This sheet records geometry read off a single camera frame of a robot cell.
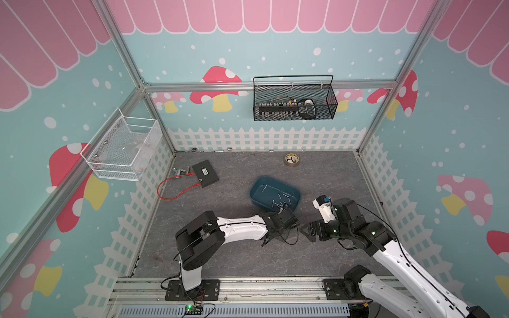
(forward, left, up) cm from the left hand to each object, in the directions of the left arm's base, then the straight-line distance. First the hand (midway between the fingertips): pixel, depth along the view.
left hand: (280, 231), depth 87 cm
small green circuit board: (-29, +33, -4) cm, 44 cm away
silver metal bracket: (+33, +54, 0) cm, 63 cm away
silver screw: (+23, +7, 0) cm, 24 cm away
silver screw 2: (+19, 0, 0) cm, 19 cm away
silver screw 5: (+14, 0, -1) cm, 14 cm away
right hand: (-3, -10, +14) cm, 17 cm away
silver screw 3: (+19, -6, -1) cm, 20 cm away
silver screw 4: (+16, +3, 0) cm, 16 cm away
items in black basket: (+46, -2, +32) cm, 57 cm away
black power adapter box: (+32, +40, 0) cm, 51 cm away
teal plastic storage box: (+21, +3, -2) cm, 21 cm away
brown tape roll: (+44, -9, 0) cm, 45 cm away
